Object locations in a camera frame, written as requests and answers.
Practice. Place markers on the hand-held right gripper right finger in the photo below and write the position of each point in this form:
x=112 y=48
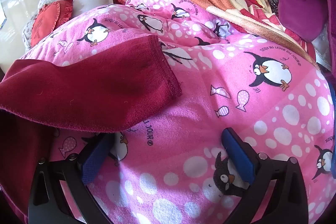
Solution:
x=237 y=153

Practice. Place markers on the dark red fleece garment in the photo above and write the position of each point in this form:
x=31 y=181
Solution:
x=92 y=87

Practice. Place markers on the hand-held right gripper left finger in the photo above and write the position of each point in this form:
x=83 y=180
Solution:
x=95 y=159

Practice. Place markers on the pink penguin printed blanket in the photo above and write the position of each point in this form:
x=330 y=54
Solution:
x=197 y=108

